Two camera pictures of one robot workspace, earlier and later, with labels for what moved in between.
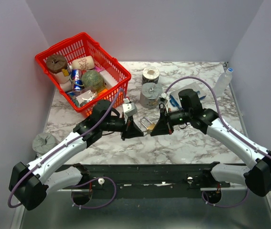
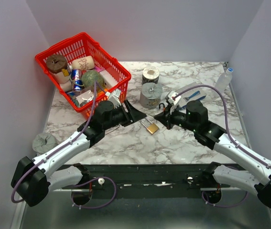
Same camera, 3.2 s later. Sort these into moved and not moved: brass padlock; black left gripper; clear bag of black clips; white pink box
Moved: black left gripper
Not moved: clear bag of black clips; white pink box; brass padlock
